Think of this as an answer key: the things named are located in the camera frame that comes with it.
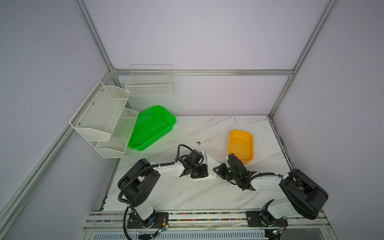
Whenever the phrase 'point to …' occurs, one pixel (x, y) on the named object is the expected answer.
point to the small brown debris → (198, 142)
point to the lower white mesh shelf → (120, 135)
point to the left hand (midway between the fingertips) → (208, 175)
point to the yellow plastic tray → (241, 144)
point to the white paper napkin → (212, 164)
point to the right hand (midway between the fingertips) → (211, 170)
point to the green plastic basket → (151, 125)
